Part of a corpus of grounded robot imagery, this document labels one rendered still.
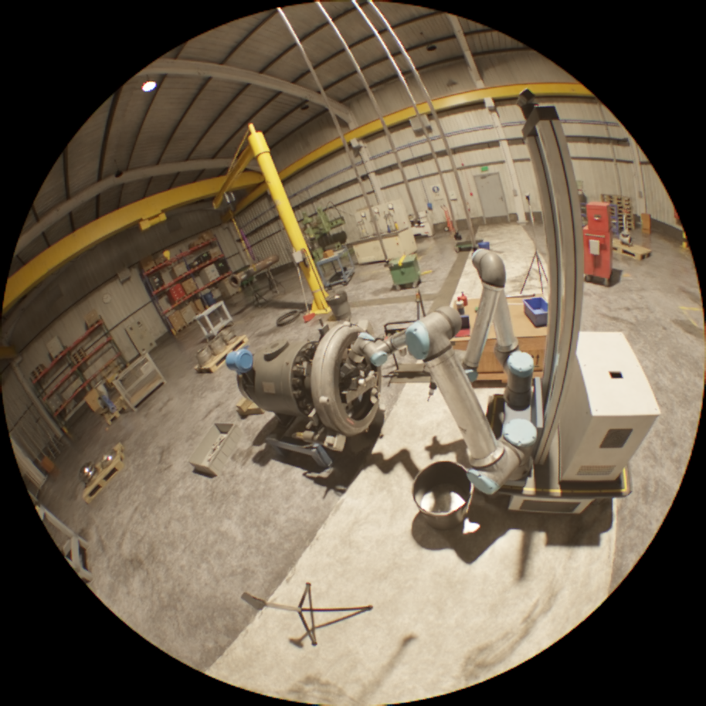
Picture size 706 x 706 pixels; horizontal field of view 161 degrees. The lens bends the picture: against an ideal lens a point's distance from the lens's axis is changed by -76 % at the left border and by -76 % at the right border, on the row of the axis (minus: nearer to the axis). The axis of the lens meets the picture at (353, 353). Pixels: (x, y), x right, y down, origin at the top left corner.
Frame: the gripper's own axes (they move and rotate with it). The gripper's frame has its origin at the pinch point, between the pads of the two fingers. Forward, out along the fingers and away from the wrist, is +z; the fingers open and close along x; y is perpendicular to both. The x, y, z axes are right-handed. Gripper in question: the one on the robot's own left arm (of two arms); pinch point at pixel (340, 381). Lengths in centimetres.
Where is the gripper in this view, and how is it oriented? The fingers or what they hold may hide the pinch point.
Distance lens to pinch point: 155.9
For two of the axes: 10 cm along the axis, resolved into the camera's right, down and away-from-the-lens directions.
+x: -3.2, 1.7, -9.3
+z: -4.9, 8.1, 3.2
